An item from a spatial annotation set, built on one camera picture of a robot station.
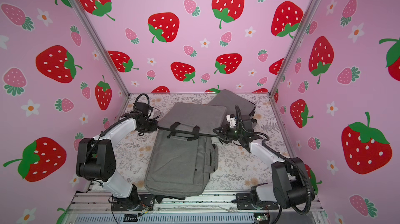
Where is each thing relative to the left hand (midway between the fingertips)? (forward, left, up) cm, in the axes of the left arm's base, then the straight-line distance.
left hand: (155, 127), depth 94 cm
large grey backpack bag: (-24, -17, -2) cm, 29 cm away
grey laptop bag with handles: (+3, -23, +4) cm, 23 cm away
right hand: (-9, -35, +8) cm, 37 cm away
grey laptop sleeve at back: (+28, -49, -4) cm, 57 cm away
